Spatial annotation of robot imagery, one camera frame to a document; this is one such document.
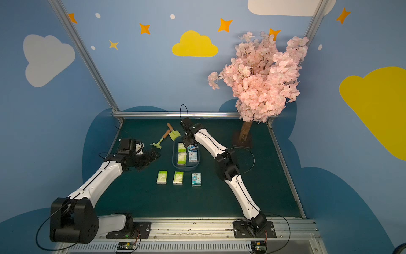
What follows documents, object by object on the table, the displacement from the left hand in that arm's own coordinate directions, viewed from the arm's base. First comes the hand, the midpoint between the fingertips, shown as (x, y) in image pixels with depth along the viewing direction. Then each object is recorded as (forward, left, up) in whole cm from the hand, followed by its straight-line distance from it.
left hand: (155, 157), depth 86 cm
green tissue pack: (-7, -13, -11) cm, 18 cm away
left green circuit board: (-40, +8, -13) cm, 43 cm away
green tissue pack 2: (+12, -13, -10) cm, 20 cm away
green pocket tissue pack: (-8, -3, -10) cm, 13 cm away
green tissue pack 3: (+5, -13, -10) cm, 18 cm away
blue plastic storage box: (+1, -19, -11) cm, 22 cm away
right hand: (+18, -19, -7) cm, 27 cm away
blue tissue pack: (+13, -19, -8) cm, 25 cm away
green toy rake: (+18, +5, -13) cm, 23 cm away
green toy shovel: (+26, -5, -11) cm, 29 cm away
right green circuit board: (-39, -54, -14) cm, 68 cm away
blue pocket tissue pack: (-8, -23, -10) cm, 26 cm away
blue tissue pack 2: (+7, -20, -10) cm, 24 cm away
